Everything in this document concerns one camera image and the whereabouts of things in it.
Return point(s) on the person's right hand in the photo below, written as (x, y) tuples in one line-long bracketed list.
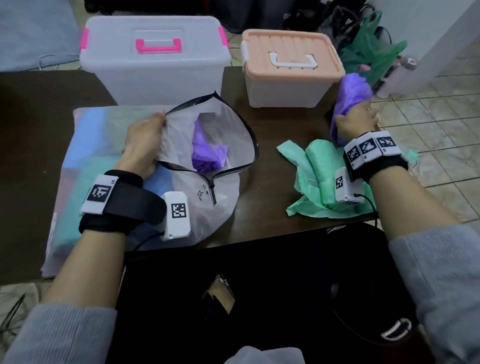
[(356, 122)]

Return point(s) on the person's left hand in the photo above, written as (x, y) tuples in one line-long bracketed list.
[(142, 146)]

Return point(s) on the purple bag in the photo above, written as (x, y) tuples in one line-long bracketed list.
[(352, 90), (206, 153)]

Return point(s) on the translucent zipper bag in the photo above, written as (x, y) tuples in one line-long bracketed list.
[(225, 187)]

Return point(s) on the small clear plastic bin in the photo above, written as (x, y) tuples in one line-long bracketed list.
[(292, 41)]

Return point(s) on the person's right forearm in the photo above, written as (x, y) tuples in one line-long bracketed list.
[(408, 210)]

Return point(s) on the person's left forearm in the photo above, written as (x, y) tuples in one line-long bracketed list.
[(86, 273)]

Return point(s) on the person's black trousers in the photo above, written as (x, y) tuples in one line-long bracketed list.
[(281, 285)]

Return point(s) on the black right wristband with markers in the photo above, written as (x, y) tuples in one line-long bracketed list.
[(382, 165)]

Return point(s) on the green plastic bag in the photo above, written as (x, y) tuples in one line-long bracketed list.
[(371, 52)]

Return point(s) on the dark patterned bag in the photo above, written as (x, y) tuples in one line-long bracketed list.
[(341, 22)]

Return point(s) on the blue-grey floor mat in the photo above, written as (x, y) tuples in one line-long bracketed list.
[(30, 33)]

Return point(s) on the black smartphone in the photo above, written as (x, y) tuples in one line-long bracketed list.
[(219, 296)]

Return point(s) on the white plastic buckle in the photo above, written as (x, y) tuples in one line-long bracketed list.
[(395, 330)]

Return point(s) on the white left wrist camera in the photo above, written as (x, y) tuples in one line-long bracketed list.
[(176, 228)]

